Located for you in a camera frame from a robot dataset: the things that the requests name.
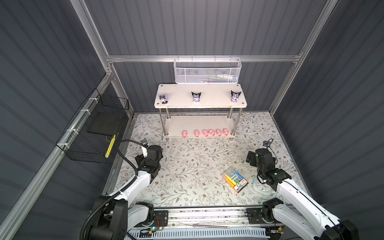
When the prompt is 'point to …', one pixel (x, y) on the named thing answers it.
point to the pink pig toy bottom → (197, 133)
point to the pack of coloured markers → (234, 179)
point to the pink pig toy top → (225, 131)
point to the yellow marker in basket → (110, 146)
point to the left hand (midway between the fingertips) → (147, 152)
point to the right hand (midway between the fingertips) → (260, 155)
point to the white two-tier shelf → (200, 111)
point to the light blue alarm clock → (263, 188)
